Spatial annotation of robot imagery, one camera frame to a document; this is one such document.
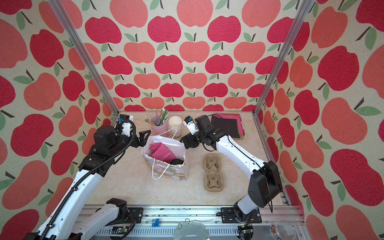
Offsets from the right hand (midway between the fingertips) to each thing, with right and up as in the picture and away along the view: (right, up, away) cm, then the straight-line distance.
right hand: (190, 136), depth 82 cm
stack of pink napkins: (+35, +13, +32) cm, 49 cm away
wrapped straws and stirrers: (-19, +11, +13) cm, 25 cm away
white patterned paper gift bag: (-12, -14, -17) cm, 25 cm away
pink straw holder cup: (-20, +4, +13) cm, 24 cm away
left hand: (-22, +4, -11) cm, 25 cm away
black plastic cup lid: (-7, -13, -5) cm, 16 cm away
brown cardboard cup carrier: (+13, -25, 0) cm, 29 cm away
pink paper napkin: (-15, -8, -6) cm, 19 cm away
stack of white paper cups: (-10, +7, +12) cm, 17 cm away
